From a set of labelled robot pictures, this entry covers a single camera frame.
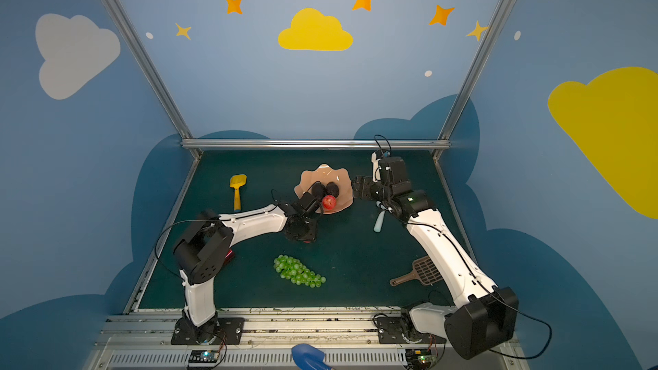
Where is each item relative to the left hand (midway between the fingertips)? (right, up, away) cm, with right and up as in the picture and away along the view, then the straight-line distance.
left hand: (316, 235), depth 93 cm
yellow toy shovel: (-35, +20, +15) cm, 43 cm away
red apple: (+5, +12, +5) cm, 14 cm away
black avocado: (+6, +17, +9) cm, 19 cm away
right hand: (+17, +21, -14) cm, 30 cm away
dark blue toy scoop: (-1, -29, -23) cm, 37 cm away
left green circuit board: (-30, -29, -22) cm, 47 cm away
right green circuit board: (+31, -30, -22) cm, 48 cm away
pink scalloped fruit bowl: (+3, +23, +17) cm, 29 cm away
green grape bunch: (-6, -10, -11) cm, 16 cm away
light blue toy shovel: (+24, +4, +3) cm, 25 cm away
